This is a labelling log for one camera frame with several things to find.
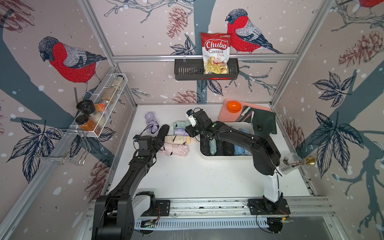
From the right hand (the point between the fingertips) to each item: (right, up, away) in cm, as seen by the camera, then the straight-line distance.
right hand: (188, 127), depth 90 cm
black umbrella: (-18, -4, +11) cm, 21 cm away
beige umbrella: (-6, -8, +5) cm, 12 cm away
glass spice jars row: (-41, +19, -12) cm, 47 cm away
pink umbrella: (-10, -13, 0) cm, 17 cm away
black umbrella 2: (+10, -12, 0) cm, 16 cm away
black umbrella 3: (+21, -13, 0) cm, 24 cm away
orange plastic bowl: (+35, +14, +24) cm, 45 cm away
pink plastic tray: (+28, +7, +25) cm, 38 cm away
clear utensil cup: (+59, -19, -7) cm, 63 cm away
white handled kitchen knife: (+42, +8, +24) cm, 49 cm away
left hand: (-18, -7, -2) cm, 19 cm away
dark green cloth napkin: (+55, +3, +17) cm, 58 cm away
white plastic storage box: (+32, 0, +13) cm, 34 cm away
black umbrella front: (+25, -13, 0) cm, 28 cm away
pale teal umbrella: (+16, -12, 0) cm, 20 cm away
